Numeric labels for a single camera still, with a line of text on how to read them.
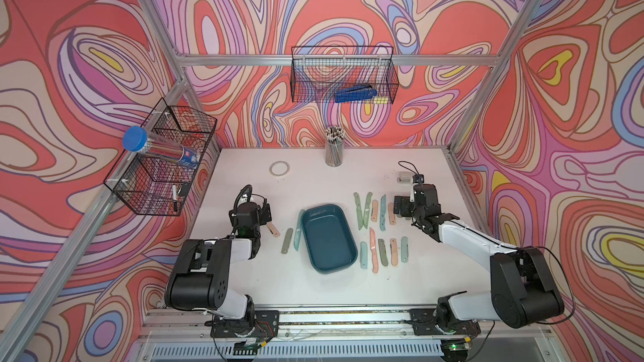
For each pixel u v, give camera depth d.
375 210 0.99
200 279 0.44
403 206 0.83
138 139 0.62
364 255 0.87
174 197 0.72
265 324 0.73
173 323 0.75
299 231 0.92
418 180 0.80
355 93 0.91
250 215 0.71
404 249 0.88
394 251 0.88
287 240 0.91
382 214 0.98
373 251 0.88
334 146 1.04
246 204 0.76
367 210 0.98
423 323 0.72
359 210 0.98
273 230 0.94
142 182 0.70
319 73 0.96
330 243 0.89
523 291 0.43
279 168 1.12
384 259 0.86
